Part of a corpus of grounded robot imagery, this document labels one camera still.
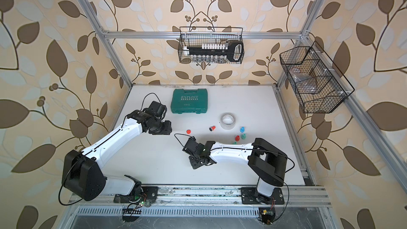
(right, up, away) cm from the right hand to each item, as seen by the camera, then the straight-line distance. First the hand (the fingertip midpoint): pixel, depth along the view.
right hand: (197, 162), depth 84 cm
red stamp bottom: (+23, +11, +7) cm, 27 cm away
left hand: (-16, +19, -1) cm, 25 cm away
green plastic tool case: (-7, +33, +21) cm, 40 cm away
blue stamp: (+27, +15, +11) cm, 33 cm away
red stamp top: (+8, +16, +12) cm, 22 cm away
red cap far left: (-6, +14, +12) cm, 20 cm away
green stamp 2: (+21, +9, +5) cm, 24 cm away
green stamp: (+27, +12, +7) cm, 30 cm away
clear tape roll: (+19, +20, +16) cm, 32 cm away
